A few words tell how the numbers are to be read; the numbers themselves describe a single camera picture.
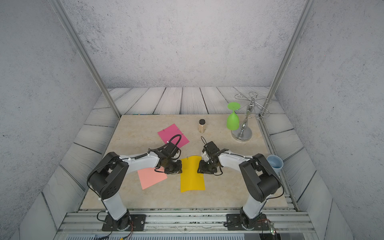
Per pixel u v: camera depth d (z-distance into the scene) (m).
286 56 0.87
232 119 0.95
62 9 0.71
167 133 1.12
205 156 0.86
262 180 0.46
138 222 0.73
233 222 0.73
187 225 0.73
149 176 0.89
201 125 1.05
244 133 1.09
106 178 0.47
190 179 0.89
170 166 0.79
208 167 0.79
